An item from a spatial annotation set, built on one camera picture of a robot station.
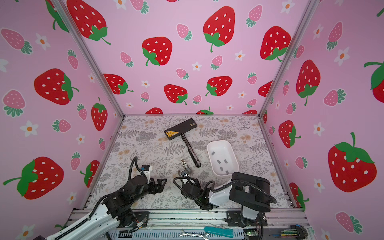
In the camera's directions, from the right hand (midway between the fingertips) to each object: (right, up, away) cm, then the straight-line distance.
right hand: (182, 182), depth 85 cm
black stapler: (-5, +31, +27) cm, 41 cm away
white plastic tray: (+26, +10, +11) cm, 30 cm away
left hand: (-11, +3, -4) cm, 12 cm away
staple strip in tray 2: (+22, +10, +10) cm, 26 cm away
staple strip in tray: (+19, +14, +14) cm, 28 cm away
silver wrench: (+12, -20, -15) cm, 28 cm away
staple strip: (+2, +7, +6) cm, 10 cm away
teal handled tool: (+23, -19, -14) cm, 33 cm away
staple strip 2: (+2, +9, -10) cm, 14 cm away
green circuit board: (+35, -20, -14) cm, 43 cm away
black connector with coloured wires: (+55, -18, -16) cm, 60 cm away
